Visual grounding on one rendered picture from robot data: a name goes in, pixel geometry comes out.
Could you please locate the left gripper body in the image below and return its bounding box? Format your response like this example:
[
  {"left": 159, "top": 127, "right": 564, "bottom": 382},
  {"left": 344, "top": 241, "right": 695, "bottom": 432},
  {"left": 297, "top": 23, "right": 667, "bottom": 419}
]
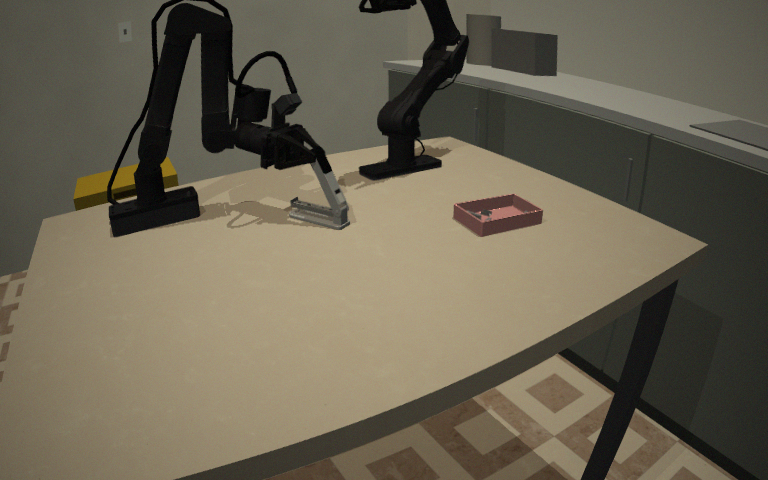
[{"left": 381, "top": 0, "right": 417, "bottom": 12}]

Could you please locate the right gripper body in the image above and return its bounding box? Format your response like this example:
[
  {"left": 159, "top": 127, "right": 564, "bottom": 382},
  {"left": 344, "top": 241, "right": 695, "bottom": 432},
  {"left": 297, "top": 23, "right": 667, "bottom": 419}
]
[{"left": 249, "top": 94, "right": 303, "bottom": 169}]

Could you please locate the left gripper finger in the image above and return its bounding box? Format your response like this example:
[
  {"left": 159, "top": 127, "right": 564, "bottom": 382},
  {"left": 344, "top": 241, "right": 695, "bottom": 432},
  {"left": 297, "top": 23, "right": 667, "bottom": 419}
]
[
  {"left": 359, "top": 0, "right": 382, "bottom": 13},
  {"left": 380, "top": 0, "right": 411, "bottom": 10}
]

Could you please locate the pink shallow tray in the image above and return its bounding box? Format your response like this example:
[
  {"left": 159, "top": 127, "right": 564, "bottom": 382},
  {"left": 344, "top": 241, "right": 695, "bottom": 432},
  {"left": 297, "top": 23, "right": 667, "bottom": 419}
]
[{"left": 454, "top": 194, "right": 543, "bottom": 237}]

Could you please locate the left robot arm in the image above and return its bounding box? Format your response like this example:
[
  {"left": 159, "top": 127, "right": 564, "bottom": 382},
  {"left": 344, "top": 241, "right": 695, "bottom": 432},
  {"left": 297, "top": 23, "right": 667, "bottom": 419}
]
[{"left": 359, "top": 0, "right": 469, "bottom": 178}]

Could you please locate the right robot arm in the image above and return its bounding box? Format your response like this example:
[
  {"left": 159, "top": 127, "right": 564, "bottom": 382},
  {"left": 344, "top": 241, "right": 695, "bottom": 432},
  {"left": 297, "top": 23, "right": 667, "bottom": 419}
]
[{"left": 109, "top": 3, "right": 271, "bottom": 220}]

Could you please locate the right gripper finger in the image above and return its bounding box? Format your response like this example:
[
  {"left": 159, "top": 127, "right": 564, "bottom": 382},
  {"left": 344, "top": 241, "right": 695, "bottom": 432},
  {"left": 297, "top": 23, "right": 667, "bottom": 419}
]
[
  {"left": 295, "top": 127, "right": 319, "bottom": 160},
  {"left": 276, "top": 133, "right": 316, "bottom": 170}
]

